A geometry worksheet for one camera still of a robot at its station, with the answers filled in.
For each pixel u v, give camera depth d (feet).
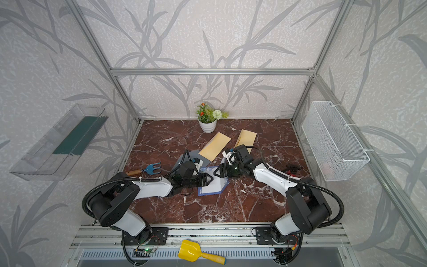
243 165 2.20
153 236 2.37
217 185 2.85
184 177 2.34
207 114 3.31
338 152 1.99
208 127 3.61
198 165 2.73
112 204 1.47
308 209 1.40
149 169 3.10
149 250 2.32
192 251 2.29
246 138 3.67
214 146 3.55
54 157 2.09
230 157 2.57
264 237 2.40
